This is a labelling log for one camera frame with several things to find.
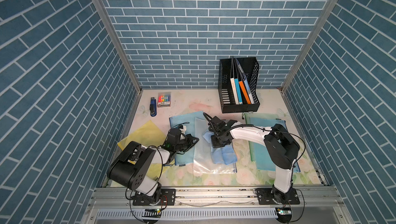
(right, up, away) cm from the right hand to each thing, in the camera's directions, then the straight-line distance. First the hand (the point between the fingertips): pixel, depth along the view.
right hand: (215, 145), depth 91 cm
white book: (+13, +32, +3) cm, 34 cm away
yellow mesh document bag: (-41, +5, +5) cm, 42 cm away
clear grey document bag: (-7, -8, -7) cm, 13 cm away
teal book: (+14, +33, +2) cm, 36 cm away
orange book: (+23, +26, +10) cm, 36 cm away
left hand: (-8, +4, -3) cm, 9 cm away
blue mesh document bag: (-16, -5, -7) cm, 18 cm away
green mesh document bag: (+33, +17, +14) cm, 39 cm away
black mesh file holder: (+25, +50, +13) cm, 57 cm away
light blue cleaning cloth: (+5, -4, -5) cm, 8 cm away
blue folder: (+17, +38, -4) cm, 42 cm away
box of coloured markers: (-36, +28, +21) cm, 51 cm away
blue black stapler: (-42, +23, +15) cm, 50 cm away
